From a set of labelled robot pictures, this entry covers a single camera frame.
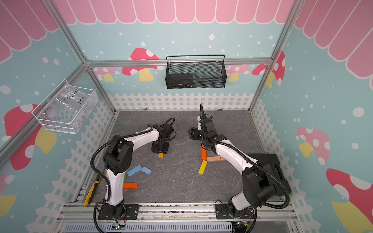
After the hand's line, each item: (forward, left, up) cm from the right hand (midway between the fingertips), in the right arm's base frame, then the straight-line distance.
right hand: (192, 130), depth 86 cm
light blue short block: (-18, +28, -16) cm, 37 cm away
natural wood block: (-10, -13, -17) cm, 24 cm away
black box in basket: (+30, +7, +15) cm, 34 cm away
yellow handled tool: (-31, +55, -14) cm, 64 cm away
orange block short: (-7, -8, -17) cm, 20 cm away
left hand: (-6, +21, -16) cm, 27 cm away
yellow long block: (-16, -7, -17) cm, 24 cm away
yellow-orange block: (-8, +20, -16) cm, 27 cm away
